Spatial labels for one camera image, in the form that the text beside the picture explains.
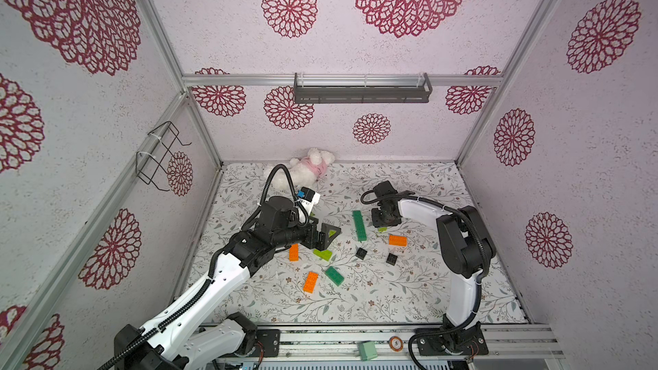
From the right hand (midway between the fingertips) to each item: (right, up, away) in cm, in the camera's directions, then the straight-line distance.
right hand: (378, 217), depth 100 cm
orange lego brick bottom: (-26, -20, -15) cm, 36 cm away
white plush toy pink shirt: (-30, +17, +6) cm, 35 cm away
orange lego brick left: (-32, -11, -10) cm, 35 cm away
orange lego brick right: (+6, -8, -4) cm, 11 cm away
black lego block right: (+3, -13, -10) cm, 17 cm away
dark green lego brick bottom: (-18, -18, -15) cm, 29 cm away
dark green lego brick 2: (-7, -5, -3) cm, 9 cm away
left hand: (-20, 0, -28) cm, 35 cm away
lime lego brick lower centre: (-21, -12, -9) cm, 26 cm away
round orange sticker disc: (0, -34, -26) cm, 43 cm away
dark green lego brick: (-8, -1, 0) cm, 8 cm away
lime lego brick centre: (-19, 0, -35) cm, 40 cm away
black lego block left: (-8, -12, -9) cm, 17 cm away
